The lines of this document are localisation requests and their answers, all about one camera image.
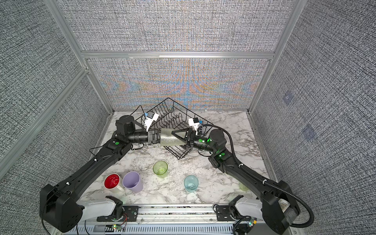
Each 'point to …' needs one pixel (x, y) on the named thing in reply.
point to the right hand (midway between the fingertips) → (173, 137)
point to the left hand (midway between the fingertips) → (169, 137)
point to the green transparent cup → (160, 168)
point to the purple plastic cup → (132, 180)
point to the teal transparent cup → (191, 183)
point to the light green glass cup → (243, 187)
